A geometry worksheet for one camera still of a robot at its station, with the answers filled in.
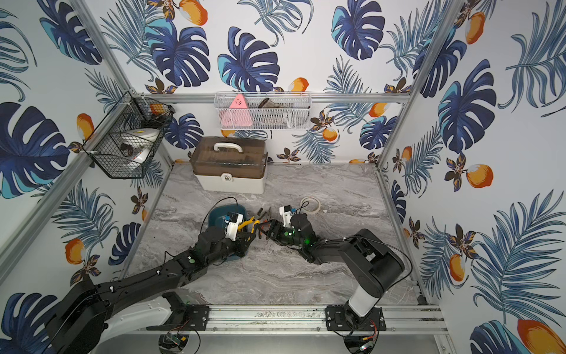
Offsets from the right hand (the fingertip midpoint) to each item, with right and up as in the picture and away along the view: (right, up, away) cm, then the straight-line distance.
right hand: (260, 229), depth 84 cm
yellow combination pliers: (-2, +4, 0) cm, 4 cm away
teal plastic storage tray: (-20, +5, +12) cm, 24 cm away
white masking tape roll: (+24, +11, +22) cm, 35 cm away
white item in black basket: (-46, +32, -3) cm, 56 cm away
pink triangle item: (-10, +45, +5) cm, 47 cm away
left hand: (-2, 0, -5) cm, 5 cm away
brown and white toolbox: (-11, +25, +8) cm, 29 cm away
